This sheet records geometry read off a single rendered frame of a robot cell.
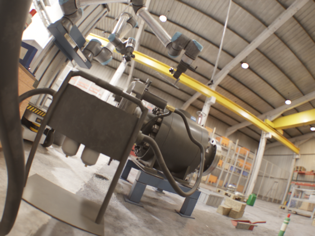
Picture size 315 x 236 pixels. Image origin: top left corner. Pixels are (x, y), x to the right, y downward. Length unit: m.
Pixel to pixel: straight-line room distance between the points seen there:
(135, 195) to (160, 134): 0.52
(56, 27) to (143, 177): 1.36
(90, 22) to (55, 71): 0.72
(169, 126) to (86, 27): 1.46
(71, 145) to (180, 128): 0.94
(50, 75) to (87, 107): 1.15
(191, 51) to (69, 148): 0.92
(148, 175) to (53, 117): 0.77
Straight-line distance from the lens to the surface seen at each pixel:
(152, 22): 1.35
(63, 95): 0.69
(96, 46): 1.81
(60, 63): 1.76
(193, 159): 1.44
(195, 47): 1.09
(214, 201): 2.54
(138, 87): 1.12
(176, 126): 1.34
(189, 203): 1.37
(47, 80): 1.75
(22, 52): 0.92
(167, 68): 9.90
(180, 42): 1.10
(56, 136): 2.04
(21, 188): 0.28
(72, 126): 0.66
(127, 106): 1.14
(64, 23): 1.48
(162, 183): 1.20
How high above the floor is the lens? 0.37
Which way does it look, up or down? 14 degrees up
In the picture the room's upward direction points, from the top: 23 degrees clockwise
